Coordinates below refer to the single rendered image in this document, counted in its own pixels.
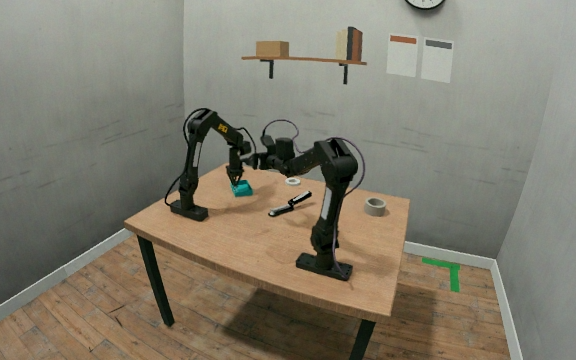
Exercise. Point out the pale grey ring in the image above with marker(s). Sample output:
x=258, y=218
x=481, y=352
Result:
x=289, y=180

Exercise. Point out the grey hollow cylinder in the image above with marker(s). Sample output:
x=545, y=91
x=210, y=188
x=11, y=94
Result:
x=376, y=207

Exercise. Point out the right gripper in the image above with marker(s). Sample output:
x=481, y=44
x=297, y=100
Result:
x=266, y=158

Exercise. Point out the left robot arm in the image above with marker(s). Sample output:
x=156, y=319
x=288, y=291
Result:
x=189, y=180

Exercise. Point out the black stapler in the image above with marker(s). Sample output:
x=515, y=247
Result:
x=290, y=206

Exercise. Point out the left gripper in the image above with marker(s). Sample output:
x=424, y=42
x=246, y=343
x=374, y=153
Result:
x=235, y=166

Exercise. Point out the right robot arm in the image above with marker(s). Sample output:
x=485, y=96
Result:
x=341, y=168

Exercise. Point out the teal shallow tray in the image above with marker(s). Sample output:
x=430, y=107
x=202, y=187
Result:
x=242, y=186

